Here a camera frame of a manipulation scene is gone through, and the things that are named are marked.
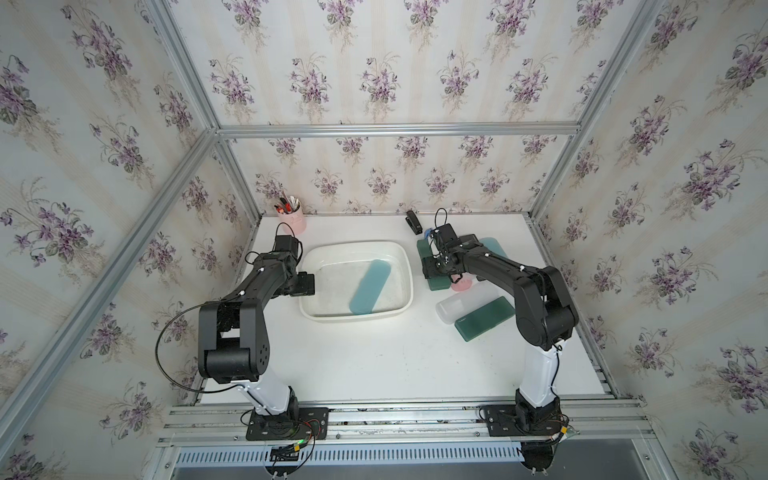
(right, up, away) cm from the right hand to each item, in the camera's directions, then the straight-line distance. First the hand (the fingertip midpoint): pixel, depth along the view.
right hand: (435, 268), depth 99 cm
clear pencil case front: (+5, -12, -6) cm, 14 cm away
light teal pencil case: (-22, -6, 0) cm, 23 cm away
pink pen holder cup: (-50, +17, +9) cm, 53 cm away
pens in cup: (-52, +22, +7) cm, 57 cm away
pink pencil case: (+9, -5, -1) cm, 11 cm away
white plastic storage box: (-33, 0, +5) cm, 34 cm away
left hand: (-45, -6, -7) cm, 46 cm away
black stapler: (-6, +17, +16) cm, 24 cm away
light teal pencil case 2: (+24, +8, +12) cm, 28 cm away
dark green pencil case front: (+13, -14, -9) cm, 22 cm away
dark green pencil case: (-1, -4, -5) cm, 7 cm away
